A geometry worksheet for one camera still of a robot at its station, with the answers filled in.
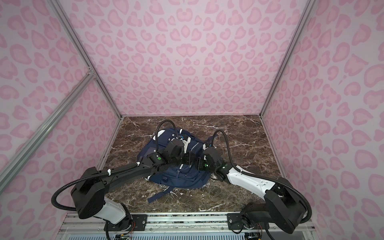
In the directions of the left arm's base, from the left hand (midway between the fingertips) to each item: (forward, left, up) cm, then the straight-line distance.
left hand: (197, 153), depth 80 cm
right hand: (-2, +1, -5) cm, 6 cm away
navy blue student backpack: (-9, +17, -8) cm, 21 cm away
